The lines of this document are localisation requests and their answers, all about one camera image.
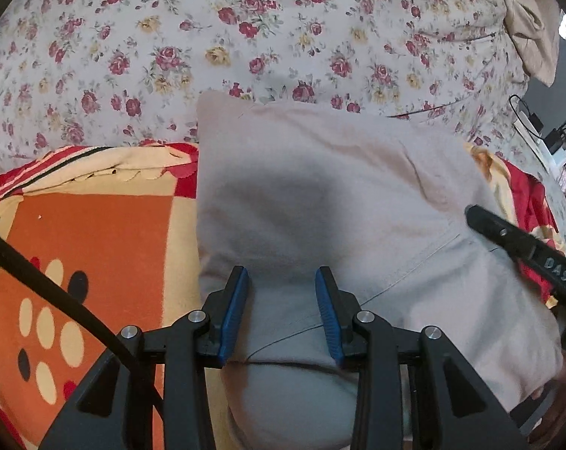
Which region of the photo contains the floral white bed quilt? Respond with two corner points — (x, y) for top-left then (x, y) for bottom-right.
(0, 0), (566, 243)

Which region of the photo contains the black cable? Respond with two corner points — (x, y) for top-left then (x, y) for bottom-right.
(0, 221), (165, 414)

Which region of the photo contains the beige curtain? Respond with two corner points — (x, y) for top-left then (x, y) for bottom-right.
(504, 0), (560, 87)

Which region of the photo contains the beige grey jacket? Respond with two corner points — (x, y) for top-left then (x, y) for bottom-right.
(197, 91), (563, 449)

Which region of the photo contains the white power strip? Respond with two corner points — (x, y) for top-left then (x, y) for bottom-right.
(513, 112), (566, 179)

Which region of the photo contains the red orange yellow blanket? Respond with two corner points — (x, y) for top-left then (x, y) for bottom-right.
(0, 142), (566, 450)

